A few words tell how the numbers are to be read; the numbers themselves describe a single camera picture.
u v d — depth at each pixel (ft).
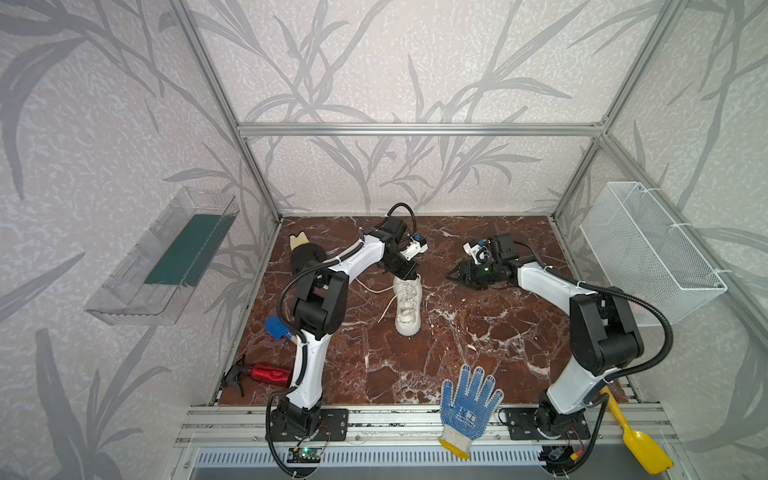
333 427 2.41
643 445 2.31
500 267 2.35
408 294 3.02
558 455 2.44
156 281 2.05
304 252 3.53
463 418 2.44
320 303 1.82
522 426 2.40
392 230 2.66
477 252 2.79
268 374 2.58
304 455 2.35
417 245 2.91
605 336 1.56
